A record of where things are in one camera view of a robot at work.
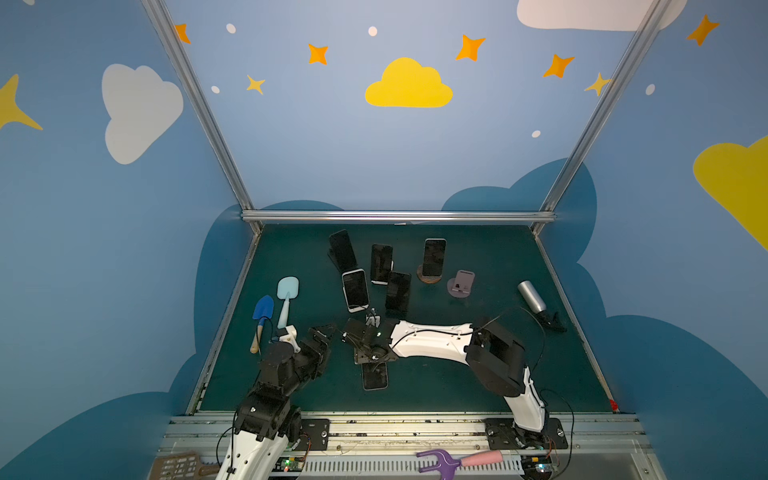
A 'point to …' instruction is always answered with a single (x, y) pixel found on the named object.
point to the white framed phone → (356, 290)
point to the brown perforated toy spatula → (184, 466)
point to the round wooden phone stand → (429, 279)
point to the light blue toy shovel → (287, 288)
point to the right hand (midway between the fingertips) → (368, 351)
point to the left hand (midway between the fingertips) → (341, 338)
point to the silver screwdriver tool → (539, 307)
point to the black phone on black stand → (342, 252)
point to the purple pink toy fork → (448, 464)
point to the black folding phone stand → (341, 251)
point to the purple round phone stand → (461, 285)
